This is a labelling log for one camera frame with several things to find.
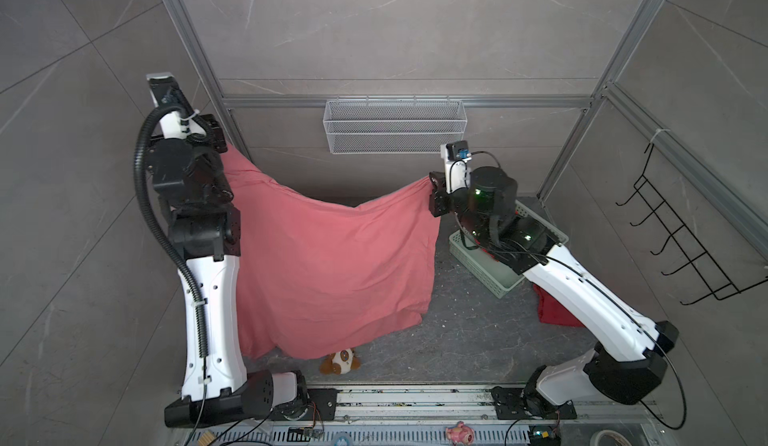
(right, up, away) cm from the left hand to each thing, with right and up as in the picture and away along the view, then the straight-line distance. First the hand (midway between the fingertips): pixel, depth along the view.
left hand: (162, 93), depth 46 cm
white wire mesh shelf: (+37, +12, +54) cm, 67 cm away
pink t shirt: (+18, -33, +22) cm, 44 cm away
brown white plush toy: (+23, -58, +32) cm, 70 cm away
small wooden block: (-8, -71, +23) cm, 75 cm away
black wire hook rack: (+102, -33, +12) cm, 108 cm away
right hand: (+45, -9, +18) cm, 49 cm away
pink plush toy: (+52, -69, +21) cm, 89 cm away
